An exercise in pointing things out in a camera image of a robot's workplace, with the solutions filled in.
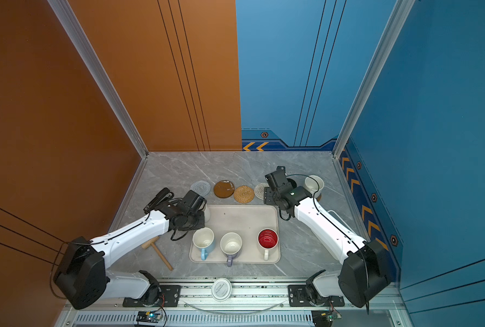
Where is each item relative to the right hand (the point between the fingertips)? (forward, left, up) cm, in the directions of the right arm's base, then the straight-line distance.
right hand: (272, 194), depth 84 cm
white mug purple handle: (-15, +17, -14) cm, 27 cm away
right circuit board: (-40, -16, -17) cm, 46 cm away
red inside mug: (-13, +2, -13) cm, 19 cm away
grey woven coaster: (+14, +34, -14) cm, 40 cm away
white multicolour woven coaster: (+12, +5, -14) cm, 20 cm away
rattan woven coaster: (+10, +13, -15) cm, 22 cm away
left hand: (-7, +30, -8) cm, 32 cm away
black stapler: (+7, +51, -10) cm, 52 cm away
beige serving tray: (-4, +11, -14) cm, 19 cm away
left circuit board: (-40, +45, -17) cm, 63 cm away
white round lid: (-33, +19, -10) cm, 39 cm away
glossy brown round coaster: (+13, +23, -14) cm, 30 cm away
